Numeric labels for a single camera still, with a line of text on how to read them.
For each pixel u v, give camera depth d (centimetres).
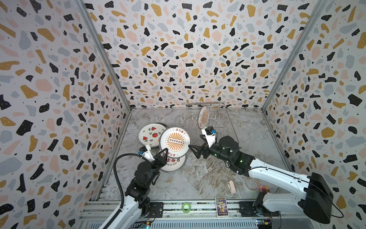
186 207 75
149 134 101
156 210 74
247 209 74
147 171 58
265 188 78
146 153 70
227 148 55
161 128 106
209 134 61
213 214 73
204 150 63
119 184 56
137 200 56
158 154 70
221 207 74
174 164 89
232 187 80
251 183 83
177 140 81
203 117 106
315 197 39
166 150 78
